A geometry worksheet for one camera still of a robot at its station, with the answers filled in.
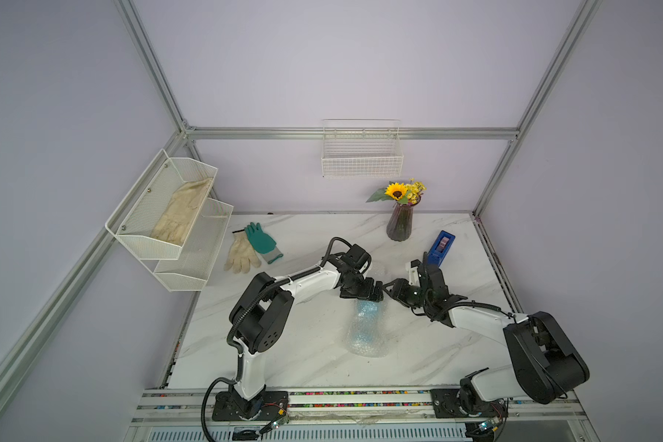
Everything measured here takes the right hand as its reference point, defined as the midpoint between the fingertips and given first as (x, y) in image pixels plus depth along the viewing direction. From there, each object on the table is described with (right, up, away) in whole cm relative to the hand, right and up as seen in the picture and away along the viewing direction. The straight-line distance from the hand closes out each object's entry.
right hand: (386, 292), depth 90 cm
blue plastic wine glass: (-8, -10, -10) cm, 16 cm away
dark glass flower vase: (+8, +24, +15) cm, 30 cm away
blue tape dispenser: (+23, +14, +12) cm, 29 cm away
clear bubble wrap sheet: (-2, -16, -10) cm, 19 cm away
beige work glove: (-55, +12, +17) cm, 58 cm away
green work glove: (-48, +16, +20) cm, 54 cm away
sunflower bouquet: (+8, +34, +3) cm, 35 cm away
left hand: (-6, -2, -2) cm, 6 cm away
